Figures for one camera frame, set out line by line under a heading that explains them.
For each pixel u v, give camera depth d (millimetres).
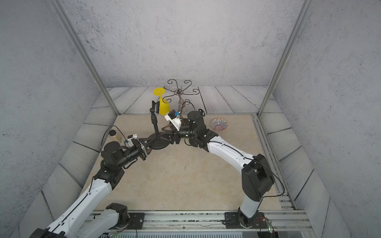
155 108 639
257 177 447
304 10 715
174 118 636
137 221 726
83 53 852
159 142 687
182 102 961
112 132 979
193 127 618
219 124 1111
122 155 603
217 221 743
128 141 713
